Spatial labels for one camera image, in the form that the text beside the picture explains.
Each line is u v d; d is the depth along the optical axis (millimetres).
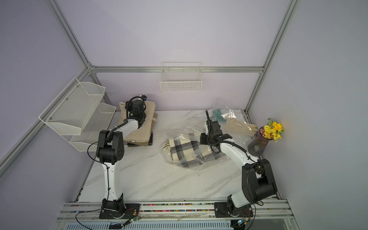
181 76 954
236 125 1075
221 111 1103
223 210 732
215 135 684
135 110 804
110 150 585
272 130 762
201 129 931
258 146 882
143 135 949
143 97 921
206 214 733
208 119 800
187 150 947
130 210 733
